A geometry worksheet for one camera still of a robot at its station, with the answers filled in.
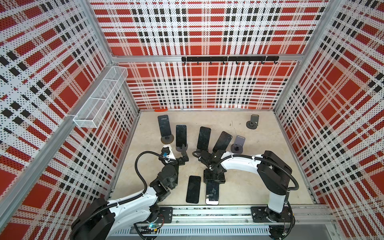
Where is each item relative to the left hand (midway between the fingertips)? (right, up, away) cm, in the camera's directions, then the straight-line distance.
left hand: (176, 148), depth 79 cm
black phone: (+20, -24, +1) cm, 31 cm away
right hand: (+19, -21, +4) cm, 28 cm away
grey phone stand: (-10, +2, +24) cm, 26 cm away
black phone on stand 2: (+1, +6, +15) cm, 16 cm away
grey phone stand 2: (-1, -4, +20) cm, 21 cm away
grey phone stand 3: (+52, +13, +29) cm, 60 cm away
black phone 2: (+9, -24, +3) cm, 26 cm away
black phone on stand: (-11, +12, +17) cm, 23 cm away
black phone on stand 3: (+15, +4, +13) cm, 21 cm away
